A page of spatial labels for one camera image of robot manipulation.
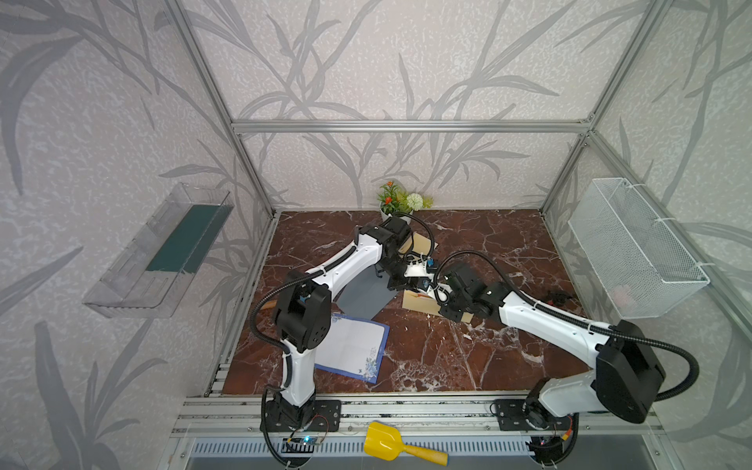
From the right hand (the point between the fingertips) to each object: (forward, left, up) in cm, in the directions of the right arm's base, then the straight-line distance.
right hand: (440, 295), depth 86 cm
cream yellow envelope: (-2, +6, -1) cm, 6 cm away
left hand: (+1, +7, +3) cm, 7 cm away
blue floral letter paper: (-12, +25, -9) cm, 30 cm away
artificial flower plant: (+33, +13, +7) cm, 37 cm away
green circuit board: (-35, +38, -11) cm, 53 cm away
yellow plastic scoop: (-35, +16, -8) cm, 39 cm away
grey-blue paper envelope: (+4, +23, -8) cm, 25 cm away
